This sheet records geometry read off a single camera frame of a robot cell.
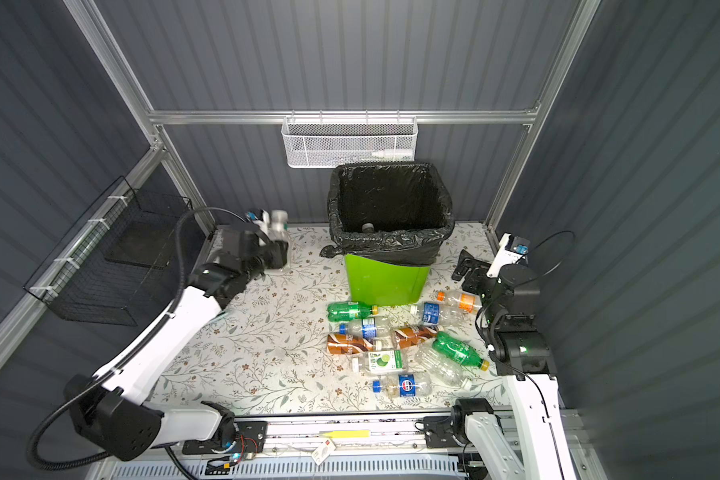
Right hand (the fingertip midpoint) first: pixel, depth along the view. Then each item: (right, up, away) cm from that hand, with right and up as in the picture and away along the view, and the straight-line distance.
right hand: (486, 259), depth 65 cm
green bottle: (-32, -16, +25) cm, 44 cm away
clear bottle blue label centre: (-26, -21, +21) cm, 40 cm away
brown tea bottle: (-32, -25, +19) cm, 44 cm away
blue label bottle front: (-17, -33, +12) cm, 39 cm away
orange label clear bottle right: (+4, -14, +28) cm, 32 cm away
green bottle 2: (-1, -26, +17) cm, 31 cm away
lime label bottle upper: (-22, -29, +17) cm, 40 cm away
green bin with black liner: (-20, +12, +33) cm, 41 cm away
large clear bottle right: (-6, -30, +17) cm, 35 cm away
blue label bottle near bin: (-7, -17, +25) cm, 31 cm away
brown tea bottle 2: (-14, -23, +19) cm, 33 cm away
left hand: (-50, +4, +12) cm, 51 cm away
